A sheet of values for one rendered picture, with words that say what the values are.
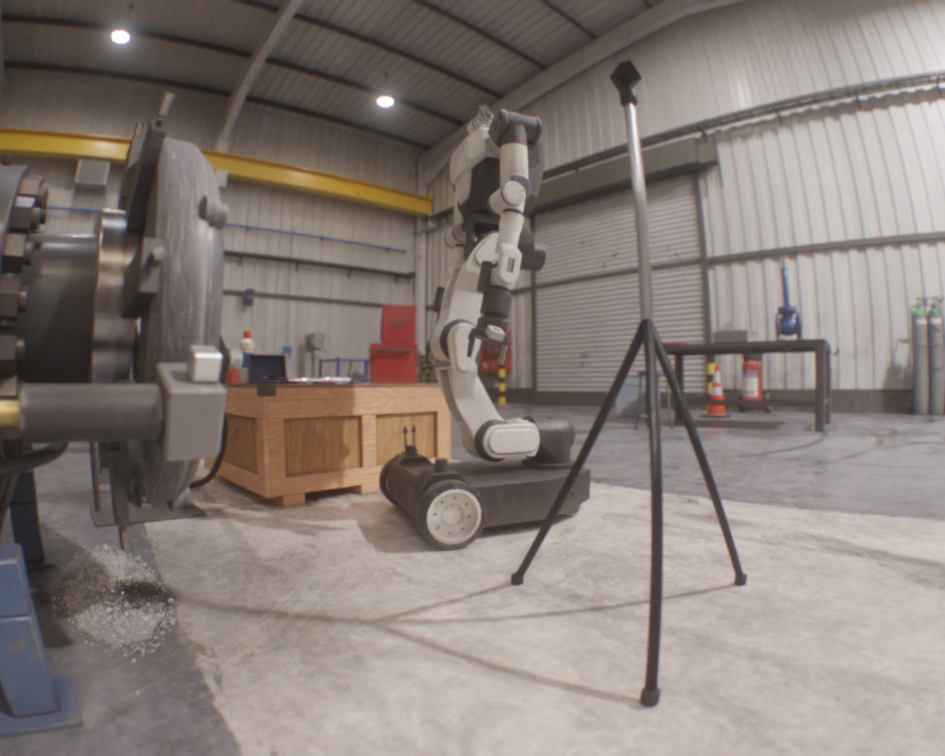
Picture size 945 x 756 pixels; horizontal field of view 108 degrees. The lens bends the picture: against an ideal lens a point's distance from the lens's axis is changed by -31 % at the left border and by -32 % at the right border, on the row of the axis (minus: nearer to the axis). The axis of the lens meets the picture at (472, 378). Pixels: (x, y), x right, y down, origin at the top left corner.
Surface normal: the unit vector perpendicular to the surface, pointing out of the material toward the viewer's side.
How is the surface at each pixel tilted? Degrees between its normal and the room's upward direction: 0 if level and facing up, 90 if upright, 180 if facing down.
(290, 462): 90
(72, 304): 87
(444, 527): 90
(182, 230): 75
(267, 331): 90
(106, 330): 101
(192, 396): 112
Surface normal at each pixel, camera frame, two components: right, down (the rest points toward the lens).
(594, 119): -0.75, 0.00
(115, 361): 0.68, 0.39
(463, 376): 0.33, 0.41
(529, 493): 0.37, -0.01
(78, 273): 0.64, -0.37
